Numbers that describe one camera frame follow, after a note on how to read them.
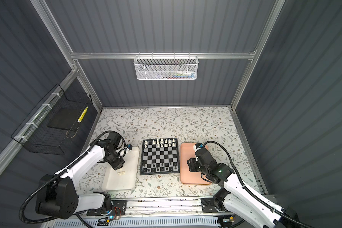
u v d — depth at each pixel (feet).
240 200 1.91
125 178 2.77
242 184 1.61
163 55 2.89
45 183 1.40
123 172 2.77
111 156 2.30
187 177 2.84
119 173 2.76
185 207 2.47
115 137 2.30
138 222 2.53
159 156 2.98
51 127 2.37
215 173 1.81
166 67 4.06
